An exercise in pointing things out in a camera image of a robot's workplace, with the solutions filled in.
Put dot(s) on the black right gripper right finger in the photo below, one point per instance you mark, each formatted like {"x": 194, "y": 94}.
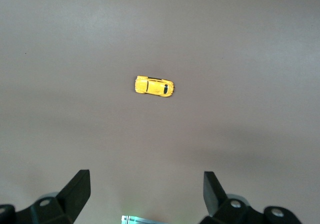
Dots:
{"x": 225, "y": 211}

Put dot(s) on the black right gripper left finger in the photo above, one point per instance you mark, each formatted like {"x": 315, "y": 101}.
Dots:
{"x": 67, "y": 204}

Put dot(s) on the yellow beetle toy car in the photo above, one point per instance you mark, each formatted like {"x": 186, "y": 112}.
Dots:
{"x": 153, "y": 86}

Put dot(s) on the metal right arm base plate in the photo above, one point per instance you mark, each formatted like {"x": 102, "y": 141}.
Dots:
{"x": 132, "y": 220}

